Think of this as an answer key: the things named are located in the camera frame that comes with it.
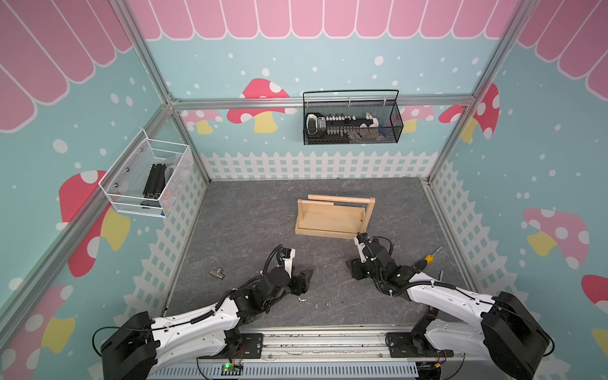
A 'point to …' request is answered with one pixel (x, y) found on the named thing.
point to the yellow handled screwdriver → (431, 257)
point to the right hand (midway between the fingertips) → (351, 260)
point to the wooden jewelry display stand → (341, 217)
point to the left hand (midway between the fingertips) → (304, 273)
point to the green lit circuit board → (230, 370)
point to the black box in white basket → (156, 181)
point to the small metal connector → (218, 272)
